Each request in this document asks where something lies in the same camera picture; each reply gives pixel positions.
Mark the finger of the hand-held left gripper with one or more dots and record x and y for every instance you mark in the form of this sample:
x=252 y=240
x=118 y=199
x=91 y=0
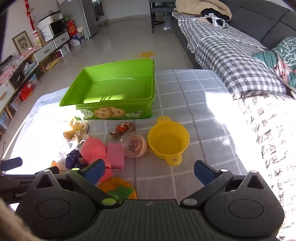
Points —
x=11 y=163

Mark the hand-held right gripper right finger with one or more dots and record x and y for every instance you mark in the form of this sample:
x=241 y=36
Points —
x=204 y=173

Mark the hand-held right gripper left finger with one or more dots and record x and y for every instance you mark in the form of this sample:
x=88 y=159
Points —
x=96 y=170

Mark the pink toy pig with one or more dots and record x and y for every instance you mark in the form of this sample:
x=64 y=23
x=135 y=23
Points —
x=93 y=148

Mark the purple toy grapes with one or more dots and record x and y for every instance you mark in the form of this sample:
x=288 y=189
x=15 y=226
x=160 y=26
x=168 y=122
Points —
x=73 y=159

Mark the clear pink capsule ball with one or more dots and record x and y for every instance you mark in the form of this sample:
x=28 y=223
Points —
x=134 y=146

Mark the yellow toy pot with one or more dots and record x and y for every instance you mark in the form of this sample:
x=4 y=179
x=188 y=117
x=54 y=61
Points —
x=167 y=139

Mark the green plastic box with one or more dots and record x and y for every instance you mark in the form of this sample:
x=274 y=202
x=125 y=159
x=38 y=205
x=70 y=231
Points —
x=115 y=78

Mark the person's left forearm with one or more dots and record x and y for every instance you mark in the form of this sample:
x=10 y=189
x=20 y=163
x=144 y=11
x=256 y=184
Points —
x=10 y=222

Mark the pink rectangular block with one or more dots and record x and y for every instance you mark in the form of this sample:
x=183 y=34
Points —
x=115 y=156

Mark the orange toy fruit green leaf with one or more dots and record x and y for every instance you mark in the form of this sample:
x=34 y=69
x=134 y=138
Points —
x=120 y=191

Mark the brown toy coral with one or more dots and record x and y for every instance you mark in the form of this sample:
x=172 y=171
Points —
x=69 y=134

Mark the orange action figure toy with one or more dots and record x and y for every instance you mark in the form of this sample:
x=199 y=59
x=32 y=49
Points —
x=121 y=131

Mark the dark green toy shark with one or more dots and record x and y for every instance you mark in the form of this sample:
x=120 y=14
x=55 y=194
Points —
x=75 y=119

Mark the grey checked tablecloth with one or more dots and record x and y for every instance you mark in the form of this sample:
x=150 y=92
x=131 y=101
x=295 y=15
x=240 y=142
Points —
x=196 y=104

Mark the red storage box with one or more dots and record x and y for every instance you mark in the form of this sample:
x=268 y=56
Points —
x=26 y=90

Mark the pink lace table runner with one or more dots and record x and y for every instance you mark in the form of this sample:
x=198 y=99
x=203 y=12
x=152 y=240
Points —
x=16 y=62

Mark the row of yellow toy ducks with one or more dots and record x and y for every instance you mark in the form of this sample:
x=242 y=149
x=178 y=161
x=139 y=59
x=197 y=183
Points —
x=52 y=64

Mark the white wooden tv cabinet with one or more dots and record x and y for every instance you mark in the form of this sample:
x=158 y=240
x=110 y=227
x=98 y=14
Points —
x=46 y=49

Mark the framed cartoon picture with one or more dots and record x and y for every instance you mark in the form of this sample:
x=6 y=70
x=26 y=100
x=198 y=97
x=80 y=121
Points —
x=22 y=42

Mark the white carton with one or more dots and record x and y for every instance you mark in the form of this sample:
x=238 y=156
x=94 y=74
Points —
x=62 y=51

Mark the white yellow canister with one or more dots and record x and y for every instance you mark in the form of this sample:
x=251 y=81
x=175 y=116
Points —
x=36 y=38

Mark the pink round packet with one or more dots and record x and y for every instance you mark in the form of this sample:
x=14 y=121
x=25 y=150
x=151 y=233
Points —
x=74 y=42

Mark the teal patterned cushion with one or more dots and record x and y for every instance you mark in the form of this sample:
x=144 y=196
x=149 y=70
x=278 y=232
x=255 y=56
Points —
x=282 y=60

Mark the red gift box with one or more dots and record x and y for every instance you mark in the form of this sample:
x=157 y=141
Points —
x=72 y=29

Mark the microwave oven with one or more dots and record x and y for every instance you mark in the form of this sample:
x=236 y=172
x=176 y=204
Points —
x=57 y=27

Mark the white printer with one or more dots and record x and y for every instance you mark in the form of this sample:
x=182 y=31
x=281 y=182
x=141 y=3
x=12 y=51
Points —
x=50 y=18

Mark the red hanging decoration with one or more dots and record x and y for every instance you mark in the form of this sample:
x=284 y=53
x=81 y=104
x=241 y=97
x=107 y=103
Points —
x=29 y=11

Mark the silver refrigerator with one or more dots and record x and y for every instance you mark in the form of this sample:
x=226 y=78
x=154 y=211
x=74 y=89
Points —
x=91 y=16

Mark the black garment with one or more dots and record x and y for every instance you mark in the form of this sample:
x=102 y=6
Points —
x=222 y=15

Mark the grey sofa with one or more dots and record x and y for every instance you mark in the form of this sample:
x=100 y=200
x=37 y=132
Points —
x=254 y=18

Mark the dark chair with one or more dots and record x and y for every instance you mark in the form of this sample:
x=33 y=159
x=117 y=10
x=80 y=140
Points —
x=159 y=11

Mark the beige blanket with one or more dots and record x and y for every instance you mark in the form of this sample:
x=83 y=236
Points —
x=192 y=5

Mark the wall paper note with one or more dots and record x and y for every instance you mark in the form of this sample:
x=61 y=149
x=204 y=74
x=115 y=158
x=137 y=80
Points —
x=61 y=1

